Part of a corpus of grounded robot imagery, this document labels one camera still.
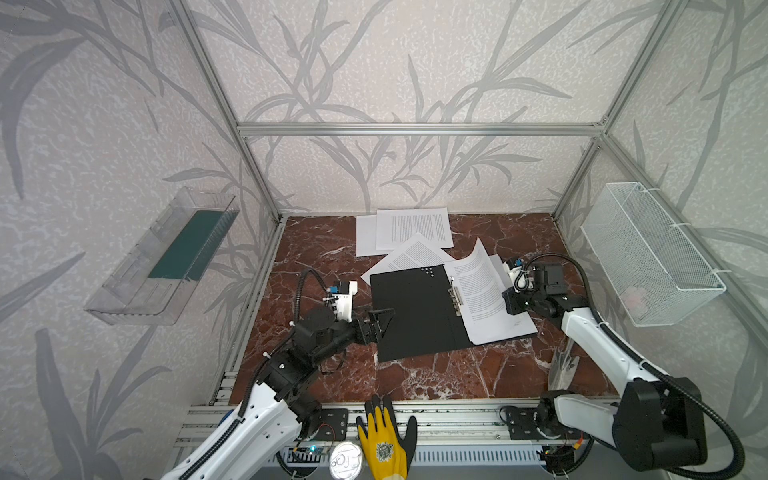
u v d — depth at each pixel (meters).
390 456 0.68
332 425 0.73
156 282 0.64
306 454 0.72
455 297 0.96
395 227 1.16
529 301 0.72
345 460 0.65
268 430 0.58
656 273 0.63
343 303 0.64
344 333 0.62
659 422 0.39
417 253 1.08
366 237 1.15
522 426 0.74
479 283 0.98
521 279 0.75
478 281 0.99
